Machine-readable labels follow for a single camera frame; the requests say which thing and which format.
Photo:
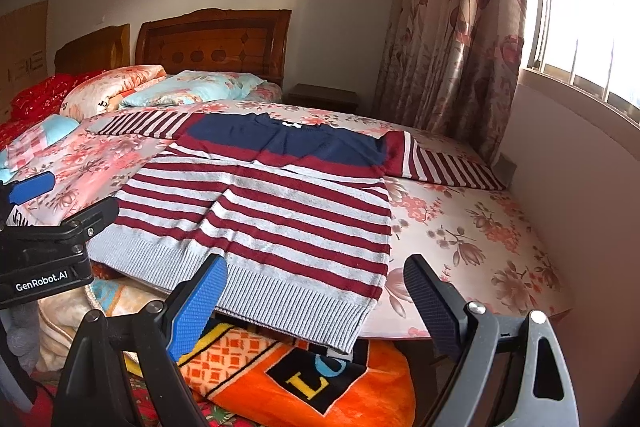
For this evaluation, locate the small blue pink pillow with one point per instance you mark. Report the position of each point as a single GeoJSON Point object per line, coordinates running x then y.
{"type": "Point", "coordinates": [32, 141]}

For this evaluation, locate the orange patterned blanket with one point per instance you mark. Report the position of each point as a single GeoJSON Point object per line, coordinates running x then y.
{"type": "Point", "coordinates": [239, 377]}

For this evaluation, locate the window with bars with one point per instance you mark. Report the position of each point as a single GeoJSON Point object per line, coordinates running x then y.
{"type": "Point", "coordinates": [592, 45]}

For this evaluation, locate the light blue floral pillow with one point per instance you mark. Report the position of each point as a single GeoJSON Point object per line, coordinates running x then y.
{"type": "Point", "coordinates": [190, 87]}

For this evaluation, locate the grey gloved hand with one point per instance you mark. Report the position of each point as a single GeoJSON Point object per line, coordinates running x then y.
{"type": "Point", "coordinates": [22, 333]}

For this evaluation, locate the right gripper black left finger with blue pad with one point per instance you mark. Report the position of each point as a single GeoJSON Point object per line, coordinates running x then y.
{"type": "Point", "coordinates": [94, 389]}

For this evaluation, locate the pink floral pillow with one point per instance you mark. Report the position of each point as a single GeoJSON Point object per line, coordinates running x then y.
{"type": "Point", "coordinates": [103, 93]}

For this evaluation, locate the red white striped sweater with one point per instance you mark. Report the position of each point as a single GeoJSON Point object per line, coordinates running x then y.
{"type": "Point", "coordinates": [300, 213]}

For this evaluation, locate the red quilt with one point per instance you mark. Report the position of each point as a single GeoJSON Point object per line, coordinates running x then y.
{"type": "Point", "coordinates": [33, 104]}

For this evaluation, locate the wooden headboard right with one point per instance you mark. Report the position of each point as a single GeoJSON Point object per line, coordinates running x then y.
{"type": "Point", "coordinates": [217, 40]}

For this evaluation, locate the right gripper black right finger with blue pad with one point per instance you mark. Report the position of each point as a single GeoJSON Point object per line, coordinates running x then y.
{"type": "Point", "coordinates": [535, 390]}

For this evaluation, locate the floral pink curtain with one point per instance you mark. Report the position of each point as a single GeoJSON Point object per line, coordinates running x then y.
{"type": "Point", "coordinates": [450, 67]}

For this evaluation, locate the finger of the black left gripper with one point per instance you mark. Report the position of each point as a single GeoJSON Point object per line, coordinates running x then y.
{"type": "Point", "coordinates": [89, 222]}

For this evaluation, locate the wooden headboard left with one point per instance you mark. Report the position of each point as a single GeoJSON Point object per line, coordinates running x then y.
{"type": "Point", "coordinates": [104, 49]}

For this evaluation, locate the cardboard box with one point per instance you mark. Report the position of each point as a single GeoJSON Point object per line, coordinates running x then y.
{"type": "Point", "coordinates": [23, 51]}

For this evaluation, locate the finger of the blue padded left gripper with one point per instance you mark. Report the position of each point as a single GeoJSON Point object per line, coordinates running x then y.
{"type": "Point", "coordinates": [23, 191]}

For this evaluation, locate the wooden headboard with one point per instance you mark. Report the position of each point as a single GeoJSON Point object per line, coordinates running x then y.
{"type": "Point", "coordinates": [217, 40]}
{"type": "Point", "coordinates": [104, 49]}

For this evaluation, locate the beige blanket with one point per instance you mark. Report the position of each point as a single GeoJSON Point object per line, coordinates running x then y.
{"type": "Point", "coordinates": [60, 315]}

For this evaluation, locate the dark wooden nightstand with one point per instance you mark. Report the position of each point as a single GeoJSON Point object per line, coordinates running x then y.
{"type": "Point", "coordinates": [309, 95]}

